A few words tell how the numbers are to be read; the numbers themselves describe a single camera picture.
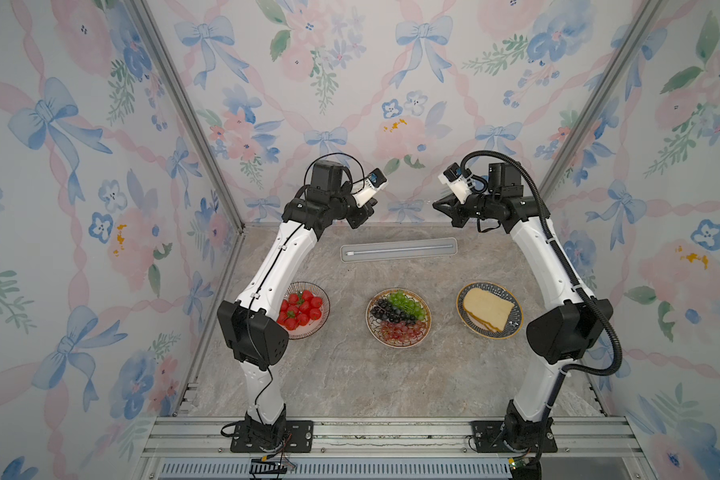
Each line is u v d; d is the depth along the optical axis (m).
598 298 0.49
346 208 0.66
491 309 0.94
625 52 0.75
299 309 0.93
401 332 0.88
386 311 0.93
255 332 0.47
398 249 0.91
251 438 0.72
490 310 0.93
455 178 0.68
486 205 0.68
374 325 0.91
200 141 0.93
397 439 0.75
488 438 0.73
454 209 0.70
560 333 0.49
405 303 0.95
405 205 1.17
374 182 0.65
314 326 0.90
